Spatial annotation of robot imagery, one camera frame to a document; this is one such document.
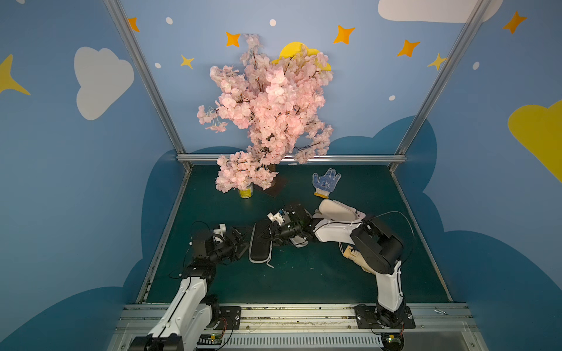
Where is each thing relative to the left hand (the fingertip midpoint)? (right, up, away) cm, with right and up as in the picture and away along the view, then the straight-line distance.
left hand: (253, 233), depth 81 cm
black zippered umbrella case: (+3, -4, +1) cm, 5 cm away
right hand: (+4, -3, +3) cm, 5 cm away
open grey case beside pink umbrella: (+18, -4, +4) cm, 19 cm away
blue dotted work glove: (+34, +19, +33) cm, 51 cm away
